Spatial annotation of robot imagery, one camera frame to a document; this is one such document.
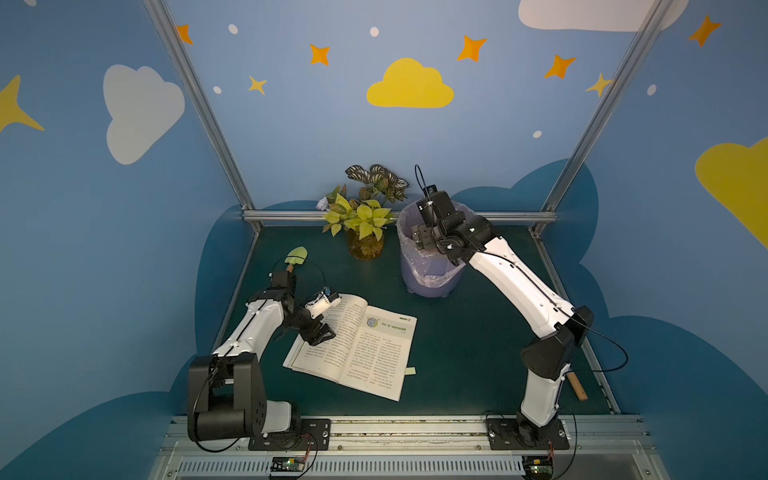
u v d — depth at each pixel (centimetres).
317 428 76
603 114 87
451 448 74
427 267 81
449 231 57
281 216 119
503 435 74
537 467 72
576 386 81
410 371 85
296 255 112
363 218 91
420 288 82
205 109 86
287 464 72
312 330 75
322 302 78
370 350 88
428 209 58
